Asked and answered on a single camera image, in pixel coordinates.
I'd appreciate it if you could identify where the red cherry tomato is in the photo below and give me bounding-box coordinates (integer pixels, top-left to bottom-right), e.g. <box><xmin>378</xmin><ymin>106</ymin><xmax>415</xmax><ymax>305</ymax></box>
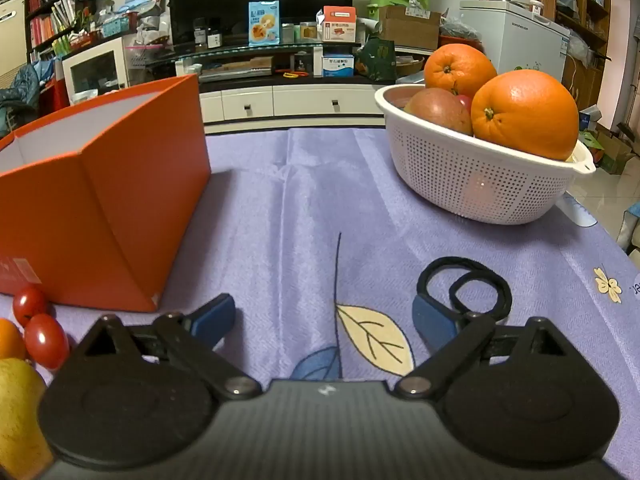
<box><xmin>24</xmin><ymin>314</ymin><xmax>70</xmax><ymax>371</ymax></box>
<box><xmin>12</xmin><ymin>285</ymin><xmax>49</xmax><ymax>328</ymax></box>

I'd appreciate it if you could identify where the red apple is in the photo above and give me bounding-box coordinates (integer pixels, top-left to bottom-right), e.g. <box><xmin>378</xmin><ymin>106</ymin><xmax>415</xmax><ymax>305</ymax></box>
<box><xmin>404</xmin><ymin>87</ymin><xmax>474</xmax><ymax>136</ymax></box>

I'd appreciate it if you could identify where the purple floral tablecloth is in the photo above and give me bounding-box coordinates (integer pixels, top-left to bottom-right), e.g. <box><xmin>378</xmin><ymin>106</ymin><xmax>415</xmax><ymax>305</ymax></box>
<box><xmin>0</xmin><ymin>126</ymin><xmax>640</xmax><ymax>480</ymax></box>

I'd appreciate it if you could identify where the dark bookshelf with books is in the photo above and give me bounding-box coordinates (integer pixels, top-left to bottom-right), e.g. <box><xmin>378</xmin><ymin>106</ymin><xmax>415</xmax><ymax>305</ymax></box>
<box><xmin>25</xmin><ymin>0</ymin><xmax>109</xmax><ymax>64</ymax></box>

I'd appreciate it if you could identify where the large black hair tie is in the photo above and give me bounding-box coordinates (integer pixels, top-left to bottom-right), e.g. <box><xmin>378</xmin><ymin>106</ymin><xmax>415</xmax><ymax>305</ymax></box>
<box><xmin>416</xmin><ymin>257</ymin><xmax>514</xmax><ymax>319</ymax></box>

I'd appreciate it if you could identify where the orange white carton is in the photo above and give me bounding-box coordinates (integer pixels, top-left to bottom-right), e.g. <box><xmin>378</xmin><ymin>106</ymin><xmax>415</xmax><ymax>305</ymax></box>
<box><xmin>320</xmin><ymin>6</ymin><xmax>358</xmax><ymax>43</ymax></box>

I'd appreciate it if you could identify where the orange cardboard box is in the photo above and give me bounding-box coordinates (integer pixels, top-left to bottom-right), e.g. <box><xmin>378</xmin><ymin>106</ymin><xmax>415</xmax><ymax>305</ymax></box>
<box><xmin>0</xmin><ymin>74</ymin><xmax>212</xmax><ymax>313</ymax></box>

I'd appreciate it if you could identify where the dark green bag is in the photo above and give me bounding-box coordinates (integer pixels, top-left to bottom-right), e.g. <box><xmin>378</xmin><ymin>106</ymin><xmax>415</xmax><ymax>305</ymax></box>
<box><xmin>356</xmin><ymin>37</ymin><xmax>397</xmax><ymax>84</ymax></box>

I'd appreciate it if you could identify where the small black hair tie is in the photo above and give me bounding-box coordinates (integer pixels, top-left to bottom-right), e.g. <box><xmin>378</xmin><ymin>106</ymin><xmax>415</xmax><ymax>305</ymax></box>
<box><xmin>449</xmin><ymin>275</ymin><xmax>502</xmax><ymax>318</ymax></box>

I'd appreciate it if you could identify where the white perforated plastic basket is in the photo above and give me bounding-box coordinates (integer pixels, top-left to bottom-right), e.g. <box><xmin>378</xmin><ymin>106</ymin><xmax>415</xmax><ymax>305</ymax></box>
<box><xmin>375</xmin><ymin>84</ymin><xmax>597</xmax><ymax>226</ymax></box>

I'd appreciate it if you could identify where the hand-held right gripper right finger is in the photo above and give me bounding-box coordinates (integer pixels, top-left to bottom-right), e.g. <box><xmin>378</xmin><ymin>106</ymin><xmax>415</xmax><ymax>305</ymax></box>
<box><xmin>395</xmin><ymin>294</ymin><xmax>576</xmax><ymax>401</ymax></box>

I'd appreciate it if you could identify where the light blue plastic basket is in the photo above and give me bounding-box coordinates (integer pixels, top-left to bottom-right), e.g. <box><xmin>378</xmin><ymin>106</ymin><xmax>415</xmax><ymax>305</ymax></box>
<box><xmin>100</xmin><ymin>10</ymin><xmax>139</xmax><ymax>39</ymax></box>

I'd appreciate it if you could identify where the brown cardboard box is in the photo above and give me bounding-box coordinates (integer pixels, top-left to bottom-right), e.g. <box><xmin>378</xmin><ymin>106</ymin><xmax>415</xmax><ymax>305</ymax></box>
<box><xmin>380</xmin><ymin>6</ymin><xmax>442</xmax><ymax>51</ymax></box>

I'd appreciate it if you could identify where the beige standing air conditioner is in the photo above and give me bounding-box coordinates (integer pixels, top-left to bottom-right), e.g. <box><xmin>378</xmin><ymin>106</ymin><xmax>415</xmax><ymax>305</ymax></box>
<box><xmin>0</xmin><ymin>0</ymin><xmax>29</xmax><ymax>92</ymax></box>

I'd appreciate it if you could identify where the open cardboard carton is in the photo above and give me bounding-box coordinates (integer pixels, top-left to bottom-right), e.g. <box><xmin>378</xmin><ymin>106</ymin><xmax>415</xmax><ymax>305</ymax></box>
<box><xmin>596</xmin><ymin>127</ymin><xmax>640</xmax><ymax>176</ymax></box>

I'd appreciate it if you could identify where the blue padded jacket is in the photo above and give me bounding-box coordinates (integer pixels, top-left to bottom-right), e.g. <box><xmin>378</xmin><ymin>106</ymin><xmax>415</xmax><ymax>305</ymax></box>
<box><xmin>0</xmin><ymin>60</ymin><xmax>62</xmax><ymax>134</ymax></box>

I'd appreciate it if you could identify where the white cabinet with glass door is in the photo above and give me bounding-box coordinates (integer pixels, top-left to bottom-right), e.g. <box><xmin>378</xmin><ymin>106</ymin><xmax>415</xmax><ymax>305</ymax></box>
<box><xmin>61</xmin><ymin>35</ymin><xmax>132</xmax><ymax>107</ymax></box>

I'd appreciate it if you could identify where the small orange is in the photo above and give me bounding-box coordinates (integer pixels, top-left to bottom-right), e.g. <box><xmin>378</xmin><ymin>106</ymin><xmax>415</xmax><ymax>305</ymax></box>
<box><xmin>0</xmin><ymin>317</ymin><xmax>27</xmax><ymax>361</ymax></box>

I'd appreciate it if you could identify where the yellow pear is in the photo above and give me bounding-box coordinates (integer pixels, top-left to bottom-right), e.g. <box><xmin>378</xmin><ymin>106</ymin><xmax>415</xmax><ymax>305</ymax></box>
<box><xmin>0</xmin><ymin>357</ymin><xmax>53</xmax><ymax>466</ymax></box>

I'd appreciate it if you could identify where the blue snack packet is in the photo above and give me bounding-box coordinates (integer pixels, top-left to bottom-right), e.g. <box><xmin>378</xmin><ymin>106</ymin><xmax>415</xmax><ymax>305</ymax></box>
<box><xmin>248</xmin><ymin>1</ymin><xmax>281</xmax><ymax>46</ymax></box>

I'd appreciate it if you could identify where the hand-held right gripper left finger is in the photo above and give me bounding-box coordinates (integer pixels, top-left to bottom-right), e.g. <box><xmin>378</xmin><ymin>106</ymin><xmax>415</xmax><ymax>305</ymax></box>
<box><xmin>75</xmin><ymin>293</ymin><xmax>262</xmax><ymax>401</ymax></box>

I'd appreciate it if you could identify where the large orange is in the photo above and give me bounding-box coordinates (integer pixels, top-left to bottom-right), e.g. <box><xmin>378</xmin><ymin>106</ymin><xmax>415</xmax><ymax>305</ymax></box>
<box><xmin>470</xmin><ymin>69</ymin><xmax>579</xmax><ymax>162</ymax></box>
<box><xmin>423</xmin><ymin>43</ymin><xmax>498</xmax><ymax>99</ymax></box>

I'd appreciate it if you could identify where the white chest freezer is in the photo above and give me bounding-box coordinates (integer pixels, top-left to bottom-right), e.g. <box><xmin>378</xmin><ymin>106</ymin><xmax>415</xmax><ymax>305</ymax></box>
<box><xmin>459</xmin><ymin>0</ymin><xmax>571</xmax><ymax>97</ymax></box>

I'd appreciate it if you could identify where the wooden shelf unit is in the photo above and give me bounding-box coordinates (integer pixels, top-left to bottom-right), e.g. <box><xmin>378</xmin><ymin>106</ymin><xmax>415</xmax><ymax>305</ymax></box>
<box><xmin>534</xmin><ymin>0</ymin><xmax>622</xmax><ymax>111</ymax></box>

